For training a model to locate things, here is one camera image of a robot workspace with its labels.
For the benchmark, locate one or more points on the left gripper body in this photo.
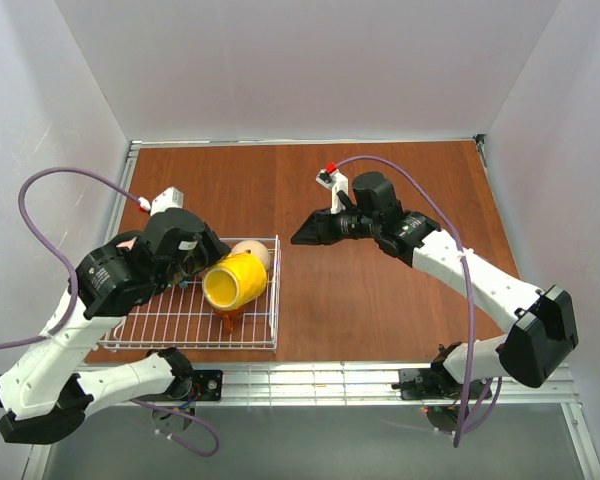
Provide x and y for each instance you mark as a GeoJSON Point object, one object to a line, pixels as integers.
{"type": "Point", "coordinates": [212, 248]}

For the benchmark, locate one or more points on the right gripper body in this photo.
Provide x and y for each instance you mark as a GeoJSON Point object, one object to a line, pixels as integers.
{"type": "Point", "coordinates": [328, 226]}

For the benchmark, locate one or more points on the yellow enamel mug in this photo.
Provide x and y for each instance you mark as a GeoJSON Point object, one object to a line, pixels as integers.
{"type": "Point", "coordinates": [234, 281]}

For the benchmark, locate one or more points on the beige ceramic mug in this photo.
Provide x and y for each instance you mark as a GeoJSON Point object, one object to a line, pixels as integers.
{"type": "Point", "coordinates": [254, 248]}

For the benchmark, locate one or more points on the pink faceted mug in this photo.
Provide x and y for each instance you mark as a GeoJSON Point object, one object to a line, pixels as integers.
{"type": "Point", "coordinates": [128, 244]}

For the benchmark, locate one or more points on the brown mug black interior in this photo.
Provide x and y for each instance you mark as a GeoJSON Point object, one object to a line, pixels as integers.
{"type": "Point", "coordinates": [229, 318]}

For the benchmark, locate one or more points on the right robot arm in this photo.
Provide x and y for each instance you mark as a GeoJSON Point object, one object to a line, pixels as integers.
{"type": "Point", "coordinates": [539, 328]}

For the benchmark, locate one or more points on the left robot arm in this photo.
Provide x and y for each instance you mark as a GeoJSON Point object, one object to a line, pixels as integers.
{"type": "Point", "coordinates": [46, 397]}

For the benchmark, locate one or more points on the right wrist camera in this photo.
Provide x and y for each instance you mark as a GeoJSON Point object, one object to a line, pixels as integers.
{"type": "Point", "coordinates": [333, 180]}

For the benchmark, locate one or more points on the white wire dish rack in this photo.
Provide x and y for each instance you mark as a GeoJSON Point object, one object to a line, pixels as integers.
{"type": "Point", "coordinates": [184, 319]}

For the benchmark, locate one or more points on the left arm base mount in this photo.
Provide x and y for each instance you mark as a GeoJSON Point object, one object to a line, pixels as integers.
{"type": "Point", "coordinates": [203, 385]}

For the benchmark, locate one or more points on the aluminium frame rail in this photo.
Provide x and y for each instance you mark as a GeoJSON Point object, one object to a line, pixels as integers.
{"type": "Point", "coordinates": [324, 405]}

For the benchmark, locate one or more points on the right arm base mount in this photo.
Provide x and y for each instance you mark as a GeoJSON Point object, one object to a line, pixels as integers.
{"type": "Point", "coordinates": [427, 383]}

